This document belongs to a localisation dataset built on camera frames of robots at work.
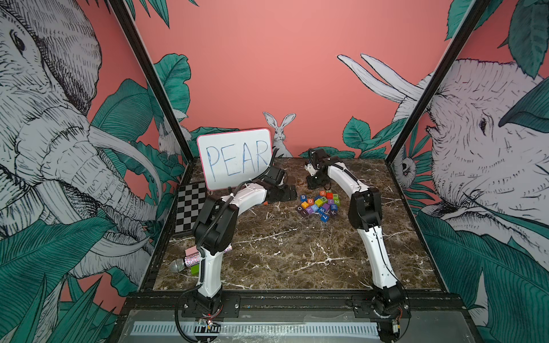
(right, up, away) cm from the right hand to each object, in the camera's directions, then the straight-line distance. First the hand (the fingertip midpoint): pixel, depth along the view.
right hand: (309, 182), depth 107 cm
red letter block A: (-20, -7, -35) cm, 41 cm away
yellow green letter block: (+4, -10, -7) cm, 12 cm away
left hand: (-10, -5, -11) cm, 15 cm away
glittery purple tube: (-53, -31, -28) cm, 68 cm away
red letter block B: (+10, -7, -3) cm, 12 cm away
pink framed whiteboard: (-38, +12, -6) cm, 40 cm away
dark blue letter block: (+5, -17, -10) cm, 20 cm away
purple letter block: (-5, -14, -9) cm, 17 cm away
